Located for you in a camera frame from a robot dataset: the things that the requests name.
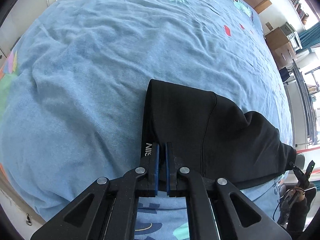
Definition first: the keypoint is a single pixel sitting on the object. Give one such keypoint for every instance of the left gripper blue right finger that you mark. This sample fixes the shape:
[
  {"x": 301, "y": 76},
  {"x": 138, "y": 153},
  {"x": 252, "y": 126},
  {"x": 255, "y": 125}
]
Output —
[{"x": 174, "y": 186}]

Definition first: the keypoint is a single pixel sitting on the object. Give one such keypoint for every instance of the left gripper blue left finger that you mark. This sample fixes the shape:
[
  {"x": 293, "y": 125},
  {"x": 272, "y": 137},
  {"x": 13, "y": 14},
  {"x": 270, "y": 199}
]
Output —
[{"x": 150, "y": 161}]

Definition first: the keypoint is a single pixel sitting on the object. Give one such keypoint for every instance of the black pants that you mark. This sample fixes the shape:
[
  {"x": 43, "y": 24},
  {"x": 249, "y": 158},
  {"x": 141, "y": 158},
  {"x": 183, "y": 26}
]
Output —
[{"x": 211, "y": 135}]

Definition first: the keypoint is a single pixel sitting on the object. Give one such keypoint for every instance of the person right hand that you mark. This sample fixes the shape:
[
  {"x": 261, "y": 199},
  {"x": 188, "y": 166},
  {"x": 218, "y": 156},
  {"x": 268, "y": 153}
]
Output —
[{"x": 295, "y": 196}]

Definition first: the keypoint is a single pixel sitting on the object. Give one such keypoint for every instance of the black bag on floor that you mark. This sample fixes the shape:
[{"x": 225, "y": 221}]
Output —
[{"x": 284, "y": 74}]

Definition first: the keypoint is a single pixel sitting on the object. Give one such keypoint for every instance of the blue patterned bed cover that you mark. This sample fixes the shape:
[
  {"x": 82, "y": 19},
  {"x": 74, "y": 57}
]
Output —
[{"x": 73, "y": 89}]

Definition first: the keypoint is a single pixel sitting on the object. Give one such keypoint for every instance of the wooden drawer cabinet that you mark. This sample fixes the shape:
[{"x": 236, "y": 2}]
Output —
[{"x": 280, "y": 47}]

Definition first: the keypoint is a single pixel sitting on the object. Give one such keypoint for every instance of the teal curtain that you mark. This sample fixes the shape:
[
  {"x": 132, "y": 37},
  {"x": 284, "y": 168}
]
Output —
[{"x": 309, "y": 38}]

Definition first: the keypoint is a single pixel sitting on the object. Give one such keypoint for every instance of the white printer on cabinet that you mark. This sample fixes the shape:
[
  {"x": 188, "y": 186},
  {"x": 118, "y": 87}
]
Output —
[{"x": 292, "y": 36}]

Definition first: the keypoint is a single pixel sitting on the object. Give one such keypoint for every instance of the white wardrobe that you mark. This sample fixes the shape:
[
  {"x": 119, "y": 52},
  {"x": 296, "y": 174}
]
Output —
[{"x": 17, "y": 19}]

